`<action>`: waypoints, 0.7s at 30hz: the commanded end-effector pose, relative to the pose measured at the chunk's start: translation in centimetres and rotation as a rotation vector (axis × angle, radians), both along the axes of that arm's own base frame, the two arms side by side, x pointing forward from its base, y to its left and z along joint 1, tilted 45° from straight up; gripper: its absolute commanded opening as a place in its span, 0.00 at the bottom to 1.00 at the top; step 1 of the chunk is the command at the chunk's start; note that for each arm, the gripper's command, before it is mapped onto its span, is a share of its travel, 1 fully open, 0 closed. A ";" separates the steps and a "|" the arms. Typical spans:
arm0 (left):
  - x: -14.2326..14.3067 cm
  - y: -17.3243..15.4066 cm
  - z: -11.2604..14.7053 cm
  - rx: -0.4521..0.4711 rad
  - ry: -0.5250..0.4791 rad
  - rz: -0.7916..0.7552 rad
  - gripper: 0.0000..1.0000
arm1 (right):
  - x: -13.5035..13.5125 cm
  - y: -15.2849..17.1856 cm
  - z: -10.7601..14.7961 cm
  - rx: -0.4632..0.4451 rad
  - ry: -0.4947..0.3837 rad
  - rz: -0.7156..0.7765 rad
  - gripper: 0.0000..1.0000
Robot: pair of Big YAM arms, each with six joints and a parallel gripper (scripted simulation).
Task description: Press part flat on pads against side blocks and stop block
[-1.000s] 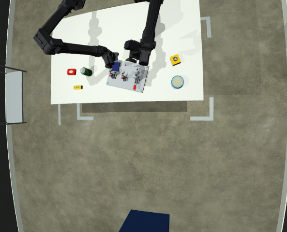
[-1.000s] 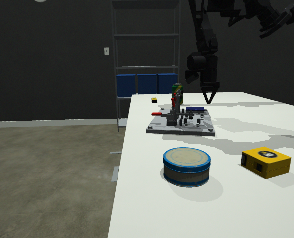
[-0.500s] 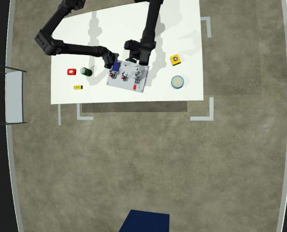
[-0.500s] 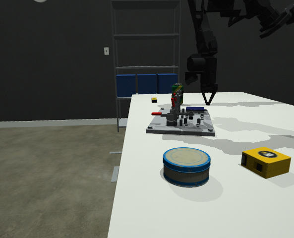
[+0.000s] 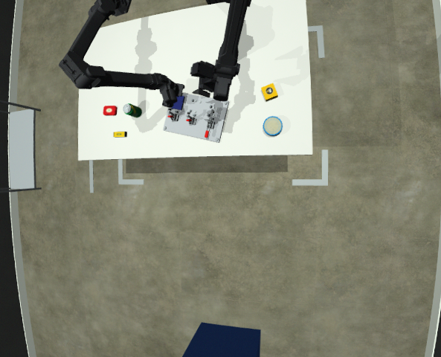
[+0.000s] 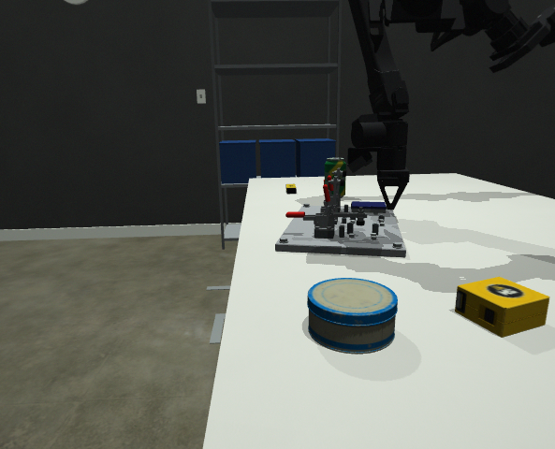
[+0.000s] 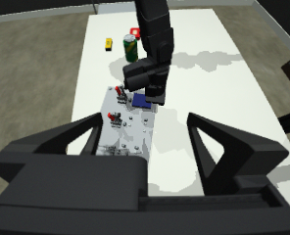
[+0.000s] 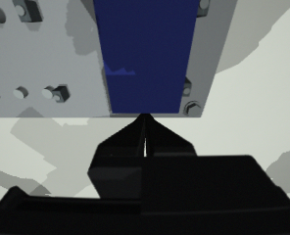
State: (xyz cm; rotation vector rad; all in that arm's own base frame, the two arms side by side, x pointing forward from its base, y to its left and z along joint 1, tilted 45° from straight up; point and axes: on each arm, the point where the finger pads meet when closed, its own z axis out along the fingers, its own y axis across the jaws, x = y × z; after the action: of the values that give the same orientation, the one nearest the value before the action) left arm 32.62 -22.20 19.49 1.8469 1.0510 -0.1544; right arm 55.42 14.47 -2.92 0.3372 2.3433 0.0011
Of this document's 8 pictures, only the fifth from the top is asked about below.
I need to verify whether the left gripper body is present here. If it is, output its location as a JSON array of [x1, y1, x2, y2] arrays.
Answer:
[[198, 62, 216, 97]]

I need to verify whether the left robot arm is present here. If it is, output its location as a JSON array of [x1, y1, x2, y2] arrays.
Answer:
[[190, 0, 251, 101]]

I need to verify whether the blue and dark round tin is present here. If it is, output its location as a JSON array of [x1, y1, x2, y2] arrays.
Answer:
[[263, 116, 283, 136]]

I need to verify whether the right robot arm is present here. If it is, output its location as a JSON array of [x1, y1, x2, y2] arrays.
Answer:
[[59, 0, 179, 108]]

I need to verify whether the green and yellow drink can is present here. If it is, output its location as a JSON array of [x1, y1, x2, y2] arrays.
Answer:
[[123, 103, 142, 118]]

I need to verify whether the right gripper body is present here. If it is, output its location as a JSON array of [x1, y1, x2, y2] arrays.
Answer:
[[174, 83, 185, 97]]

